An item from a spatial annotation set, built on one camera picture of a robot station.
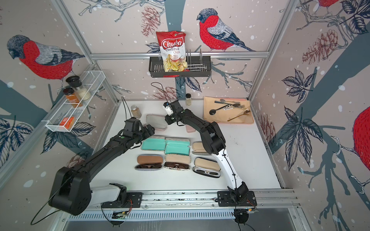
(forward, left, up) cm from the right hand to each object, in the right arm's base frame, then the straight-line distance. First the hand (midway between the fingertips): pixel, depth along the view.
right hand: (165, 118), depth 102 cm
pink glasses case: (-2, +5, -1) cm, 5 cm away
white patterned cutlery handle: (+16, -48, -5) cm, 51 cm away
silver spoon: (+25, -45, -4) cm, 52 cm away
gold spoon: (+12, -62, -4) cm, 63 cm away
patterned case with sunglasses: (-30, -12, -3) cm, 33 cm away
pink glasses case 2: (-6, -18, -4) cm, 19 cm away
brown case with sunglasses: (-31, +6, -4) cm, 31 cm away
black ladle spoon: (+12, -36, -5) cm, 38 cm away
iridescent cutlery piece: (+23, -42, -5) cm, 49 cm away
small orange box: (-26, +37, +29) cm, 54 cm away
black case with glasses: (-33, -31, -5) cm, 45 cm away
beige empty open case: (-20, -25, -6) cm, 33 cm away
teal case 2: (-19, -10, -4) cm, 22 cm away
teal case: (-19, +4, -2) cm, 19 cm away
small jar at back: (+18, -16, 0) cm, 24 cm away
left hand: (-14, +5, +8) cm, 16 cm away
